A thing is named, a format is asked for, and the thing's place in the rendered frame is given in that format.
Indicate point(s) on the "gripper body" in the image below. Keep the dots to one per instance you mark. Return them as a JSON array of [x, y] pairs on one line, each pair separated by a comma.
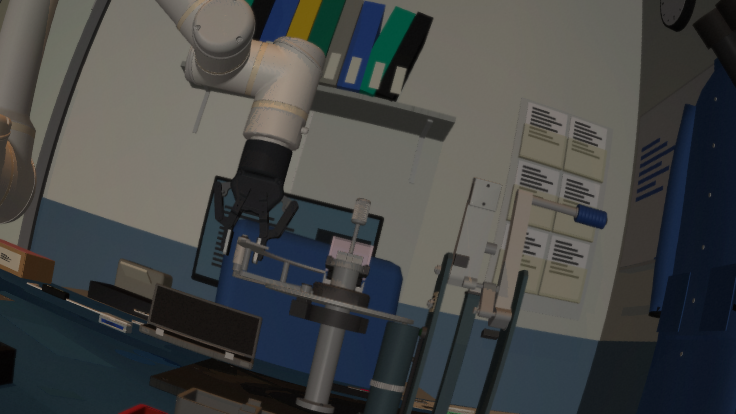
[[261, 172]]

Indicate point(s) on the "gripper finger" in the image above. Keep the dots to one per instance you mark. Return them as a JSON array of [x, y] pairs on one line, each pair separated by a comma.
[[283, 221], [221, 207]]

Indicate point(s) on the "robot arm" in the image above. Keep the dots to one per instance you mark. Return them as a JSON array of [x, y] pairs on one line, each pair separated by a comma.
[[276, 74]]

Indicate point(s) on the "pink relay module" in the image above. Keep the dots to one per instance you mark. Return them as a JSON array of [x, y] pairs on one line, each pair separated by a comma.
[[350, 248]]

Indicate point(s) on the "grey magazine tube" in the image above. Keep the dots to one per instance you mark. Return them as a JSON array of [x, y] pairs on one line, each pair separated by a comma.
[[345, 273]]

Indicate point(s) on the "black open case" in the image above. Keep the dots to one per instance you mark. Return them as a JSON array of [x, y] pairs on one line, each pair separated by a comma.
[[204, 322]]

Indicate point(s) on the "grey swing nest plate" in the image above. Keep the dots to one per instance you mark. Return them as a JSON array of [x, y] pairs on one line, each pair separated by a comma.
[[368, 312]]

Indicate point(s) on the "grey tray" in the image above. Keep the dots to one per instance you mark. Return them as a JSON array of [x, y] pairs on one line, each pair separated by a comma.
[[212, 402]]

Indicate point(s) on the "red tray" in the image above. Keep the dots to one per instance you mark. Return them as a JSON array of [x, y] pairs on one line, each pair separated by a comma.
[[141, 410]]

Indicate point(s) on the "grey press head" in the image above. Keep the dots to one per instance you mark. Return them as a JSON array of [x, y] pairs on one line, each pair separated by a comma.
[[493, 304]]

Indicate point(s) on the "dark computer monitor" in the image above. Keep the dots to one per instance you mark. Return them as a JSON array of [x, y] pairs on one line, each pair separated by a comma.
[[322, 221]]

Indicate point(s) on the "grey rod with knob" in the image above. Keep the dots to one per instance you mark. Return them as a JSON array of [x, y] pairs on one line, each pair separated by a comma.
[[361, 211]]

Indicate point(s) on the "blue rounded housing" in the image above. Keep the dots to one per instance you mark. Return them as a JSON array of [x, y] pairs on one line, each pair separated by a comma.
[[270, 322]]

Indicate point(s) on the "grey box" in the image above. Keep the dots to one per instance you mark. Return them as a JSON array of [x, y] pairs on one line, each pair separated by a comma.
[[141, 275]]

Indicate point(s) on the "dark round pivot disc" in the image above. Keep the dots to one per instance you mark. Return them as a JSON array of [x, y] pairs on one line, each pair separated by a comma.
[[330, 315]]

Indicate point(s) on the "black flat box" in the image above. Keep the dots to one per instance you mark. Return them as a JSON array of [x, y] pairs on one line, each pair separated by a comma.
[[115, 296]]

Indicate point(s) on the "grey binder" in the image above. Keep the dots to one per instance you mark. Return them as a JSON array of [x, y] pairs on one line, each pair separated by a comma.
[[339, 54]]

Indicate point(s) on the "blue binder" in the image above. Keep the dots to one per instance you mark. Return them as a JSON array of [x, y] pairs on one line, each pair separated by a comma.
[[280, 20], [363, 40]]

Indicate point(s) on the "black binder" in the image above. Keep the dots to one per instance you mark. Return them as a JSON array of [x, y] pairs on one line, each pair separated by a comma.
[[414, 49], [261, 17]]

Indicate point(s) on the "small blue white card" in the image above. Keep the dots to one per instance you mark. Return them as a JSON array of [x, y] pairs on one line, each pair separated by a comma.
[[114, 323]]

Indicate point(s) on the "yellow binder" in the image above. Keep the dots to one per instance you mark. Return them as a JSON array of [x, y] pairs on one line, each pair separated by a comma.
[[303, 20]]

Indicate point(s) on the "green binder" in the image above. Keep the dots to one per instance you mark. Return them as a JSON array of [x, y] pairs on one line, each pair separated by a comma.
[[391, 43], [328, 26]]

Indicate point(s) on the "teal cylinder with white band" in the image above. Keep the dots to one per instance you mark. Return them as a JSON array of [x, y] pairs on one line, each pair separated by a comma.
[[394, 362]]

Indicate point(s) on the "brown cardboard box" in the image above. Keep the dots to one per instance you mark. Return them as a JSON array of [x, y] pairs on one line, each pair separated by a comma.
[[26, 263]]

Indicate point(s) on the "black block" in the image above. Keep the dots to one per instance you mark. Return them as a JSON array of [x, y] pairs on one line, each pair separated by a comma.
[[6, 363]]

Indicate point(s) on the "notice board with papers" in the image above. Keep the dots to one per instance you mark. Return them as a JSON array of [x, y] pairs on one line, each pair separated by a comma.
[[560, 172]]

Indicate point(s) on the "grey lever with blue grip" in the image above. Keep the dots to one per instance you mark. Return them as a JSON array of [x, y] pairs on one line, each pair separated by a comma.
[[589, 216]]

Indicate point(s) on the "blue machine cabinet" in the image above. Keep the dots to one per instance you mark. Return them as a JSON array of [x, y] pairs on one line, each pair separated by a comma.
[[704, 258]]

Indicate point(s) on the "grey wall shelf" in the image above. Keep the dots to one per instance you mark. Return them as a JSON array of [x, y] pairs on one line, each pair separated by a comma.
[[379, 112]]

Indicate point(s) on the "grey pivot post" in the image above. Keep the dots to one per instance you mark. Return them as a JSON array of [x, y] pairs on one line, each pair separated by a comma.
[[325, 368]]

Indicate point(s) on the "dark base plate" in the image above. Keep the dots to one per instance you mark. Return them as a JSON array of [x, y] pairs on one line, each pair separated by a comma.
[[230, 379]]

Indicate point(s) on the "dark teal press frame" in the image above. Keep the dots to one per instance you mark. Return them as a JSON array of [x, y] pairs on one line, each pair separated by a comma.
[[428, 333]]

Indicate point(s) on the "black wall clock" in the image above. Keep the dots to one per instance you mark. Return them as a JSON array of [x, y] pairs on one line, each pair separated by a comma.
[[677, 12]]

